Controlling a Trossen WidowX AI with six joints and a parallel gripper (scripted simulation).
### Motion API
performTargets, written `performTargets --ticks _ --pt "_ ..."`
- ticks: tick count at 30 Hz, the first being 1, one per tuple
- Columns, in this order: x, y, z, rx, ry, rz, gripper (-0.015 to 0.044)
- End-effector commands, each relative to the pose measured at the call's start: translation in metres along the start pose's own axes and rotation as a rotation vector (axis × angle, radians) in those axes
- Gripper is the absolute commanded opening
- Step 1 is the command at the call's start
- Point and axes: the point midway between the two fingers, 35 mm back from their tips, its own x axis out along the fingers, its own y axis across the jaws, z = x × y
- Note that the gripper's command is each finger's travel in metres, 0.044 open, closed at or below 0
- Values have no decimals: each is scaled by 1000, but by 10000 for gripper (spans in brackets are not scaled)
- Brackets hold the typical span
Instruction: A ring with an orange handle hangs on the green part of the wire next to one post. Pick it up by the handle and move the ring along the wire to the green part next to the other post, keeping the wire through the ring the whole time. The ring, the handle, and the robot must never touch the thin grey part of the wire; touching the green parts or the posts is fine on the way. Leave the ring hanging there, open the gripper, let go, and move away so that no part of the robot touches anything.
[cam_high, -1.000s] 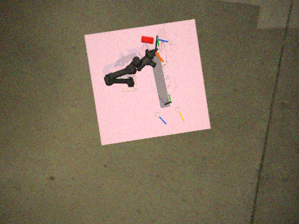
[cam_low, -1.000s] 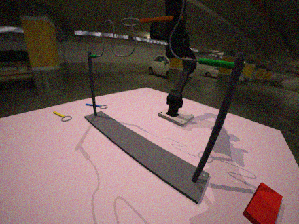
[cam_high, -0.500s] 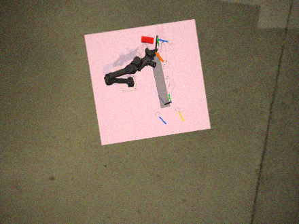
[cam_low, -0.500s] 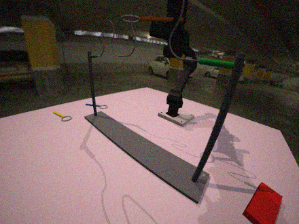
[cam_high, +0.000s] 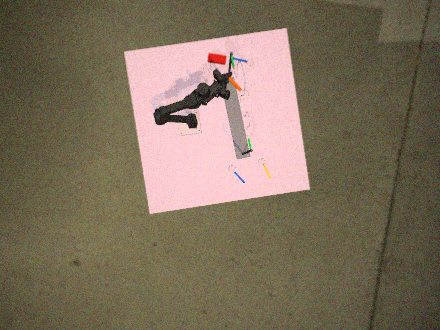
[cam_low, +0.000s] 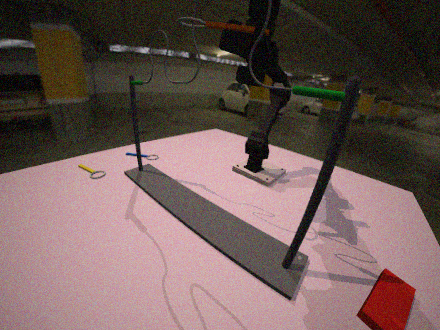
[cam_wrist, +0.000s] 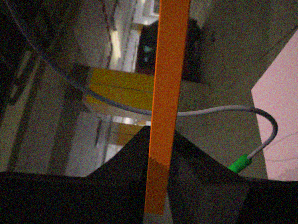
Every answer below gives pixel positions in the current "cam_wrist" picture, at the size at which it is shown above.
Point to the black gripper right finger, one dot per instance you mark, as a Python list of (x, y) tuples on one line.
[(202, 191)]

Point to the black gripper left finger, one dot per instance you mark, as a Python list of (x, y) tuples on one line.
[(112, 194)]

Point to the orange long bar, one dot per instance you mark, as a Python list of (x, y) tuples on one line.
[(172, 34)]

